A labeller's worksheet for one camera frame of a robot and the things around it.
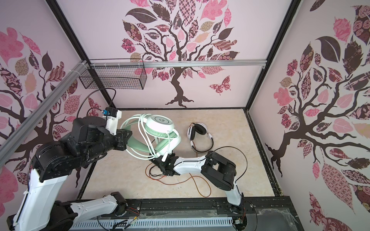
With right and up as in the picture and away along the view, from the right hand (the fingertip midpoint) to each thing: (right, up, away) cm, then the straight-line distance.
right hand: (162, 147), depth 87 cm
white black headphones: (+25, +11, +11) cm, 30 cm away
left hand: (-7, +10, -30) cm, 33 cm away
